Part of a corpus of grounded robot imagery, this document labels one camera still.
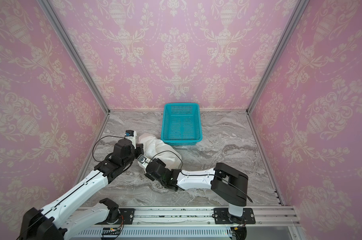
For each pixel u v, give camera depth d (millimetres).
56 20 742
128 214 744
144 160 664
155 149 797
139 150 709
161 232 777
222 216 724
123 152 582
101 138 1060
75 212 457
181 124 1119
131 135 699
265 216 760
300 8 686
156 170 593
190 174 544
